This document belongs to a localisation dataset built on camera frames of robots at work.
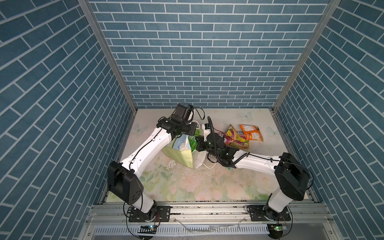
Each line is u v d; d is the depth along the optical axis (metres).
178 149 0.77
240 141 0.99
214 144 0.61
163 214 0.74
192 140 0.84
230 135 0.99
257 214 0.73
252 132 1.02
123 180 0.41
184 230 0.70
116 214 0.75
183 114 0.60
